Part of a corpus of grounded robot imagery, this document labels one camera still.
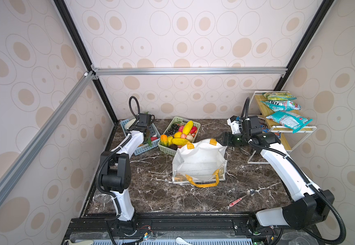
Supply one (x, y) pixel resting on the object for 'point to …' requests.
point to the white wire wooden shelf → (288, 140)
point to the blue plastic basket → (145, 147)
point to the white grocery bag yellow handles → (203, 164)
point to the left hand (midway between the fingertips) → (151, 127)
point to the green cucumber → (149, 142)
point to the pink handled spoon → (249, 192)
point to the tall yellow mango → (187, 127)
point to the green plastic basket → (198, 125)
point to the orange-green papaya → (163, 140)
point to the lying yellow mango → (179, 141)
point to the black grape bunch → (174, 128)
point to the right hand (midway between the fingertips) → (221, 138)
